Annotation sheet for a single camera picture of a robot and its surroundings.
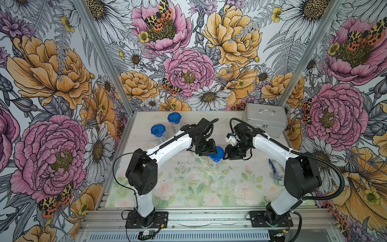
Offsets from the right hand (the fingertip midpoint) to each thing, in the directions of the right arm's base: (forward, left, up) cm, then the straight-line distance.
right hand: (227, 161), depth 84 cm
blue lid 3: (+1, +5, +4) cm, 6 cm away
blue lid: (+31, +31, +4) cm, 44 cm away
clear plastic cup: (0, +7, -5) cm, 8 cm away
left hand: (0, +8, +4) cm, 9 cm away
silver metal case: (+26, -32, +4) cm, 41 cm away
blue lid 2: (+21, +40, +3) cm, 46 cm away
